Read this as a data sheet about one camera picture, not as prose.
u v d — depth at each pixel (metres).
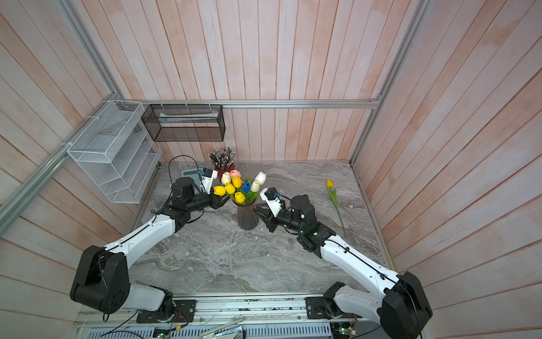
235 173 0.75
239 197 0.70
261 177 0.74
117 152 0.73
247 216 0.96
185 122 0.89
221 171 0.76
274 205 0.63
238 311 0.75
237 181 0.72
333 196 1.04
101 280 0.42
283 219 0.66
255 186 0.72
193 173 1.12
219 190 0.70
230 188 0.72
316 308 0.73
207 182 0.75
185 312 0.73
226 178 0.74
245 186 0.71
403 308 0.39
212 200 0.73
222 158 0.98
